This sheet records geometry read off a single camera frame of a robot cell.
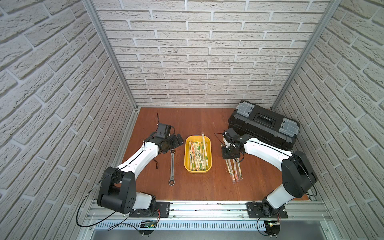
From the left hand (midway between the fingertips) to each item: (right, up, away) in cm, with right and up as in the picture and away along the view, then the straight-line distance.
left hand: (180, 140), depth 88 cm
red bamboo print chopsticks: (+36, -19, 0) cm, 41 cm away
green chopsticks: (+30, -17, -1) cm, 35 cm away
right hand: (+28, -10, +1) cm, 29 cm away
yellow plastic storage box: (+11, -11, +2) cm, 16 cm away
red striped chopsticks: (+34, -18, 0) cm, 39 cm away
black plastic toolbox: (+51, +10, +1) cm, 52 cm away
